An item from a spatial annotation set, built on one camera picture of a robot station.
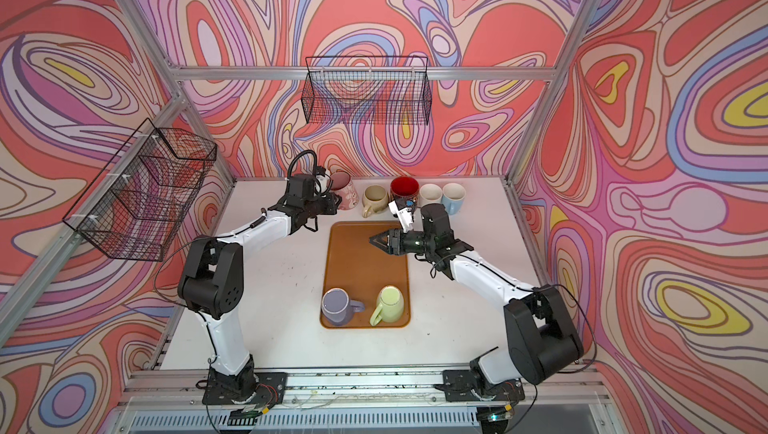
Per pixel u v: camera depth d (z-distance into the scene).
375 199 1.05
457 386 0.73
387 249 0.73
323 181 0.86
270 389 0.73
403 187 1.05
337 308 0.78
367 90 0.96
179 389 0.75
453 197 1.02
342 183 0.95
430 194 1.06
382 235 0.74
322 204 0.86
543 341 0.42
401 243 0.71
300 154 0.74
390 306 0.77
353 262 0.96
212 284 0.51
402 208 0.74
